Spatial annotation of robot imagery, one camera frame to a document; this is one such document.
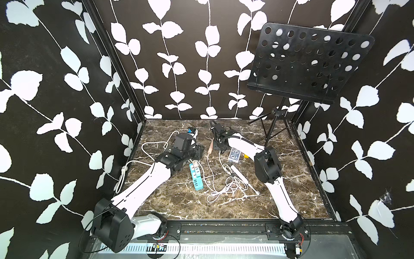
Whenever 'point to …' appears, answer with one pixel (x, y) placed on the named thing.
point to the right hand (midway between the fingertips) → (216, 144)
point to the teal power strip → (196, 176)
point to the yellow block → (246, 156)
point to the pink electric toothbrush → (210, 148)
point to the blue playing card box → (234, 155)
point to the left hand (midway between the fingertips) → (201, 145)
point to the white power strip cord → (124, 166)
